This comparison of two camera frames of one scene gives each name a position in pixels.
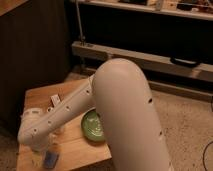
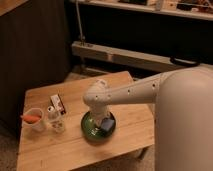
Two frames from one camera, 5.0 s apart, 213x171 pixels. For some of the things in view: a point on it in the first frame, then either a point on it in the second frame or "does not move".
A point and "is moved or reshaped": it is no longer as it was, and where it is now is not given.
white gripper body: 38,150 → 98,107
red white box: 55,99 does not move
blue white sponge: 50,159 is moved or reshaped
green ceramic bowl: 92,126 does not move
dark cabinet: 35,50 does not move
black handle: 184,62 does not move
